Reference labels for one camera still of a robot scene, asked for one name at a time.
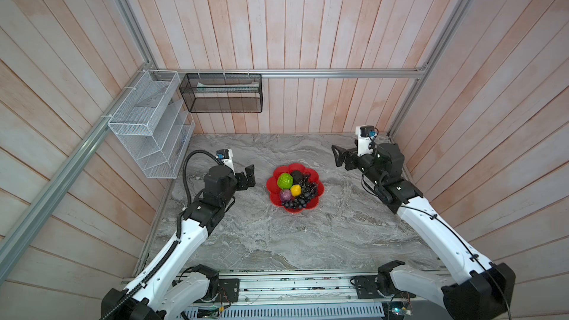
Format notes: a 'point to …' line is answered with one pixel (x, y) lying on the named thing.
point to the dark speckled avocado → (297, 176)
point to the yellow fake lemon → (295, 190)
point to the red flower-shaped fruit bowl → (313, 175)
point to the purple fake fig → (285, 195)
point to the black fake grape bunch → (308, 190)
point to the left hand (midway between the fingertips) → (243, 171)
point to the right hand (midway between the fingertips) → (343, 143)
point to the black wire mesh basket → (223, 92)
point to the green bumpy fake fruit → (284, 181)
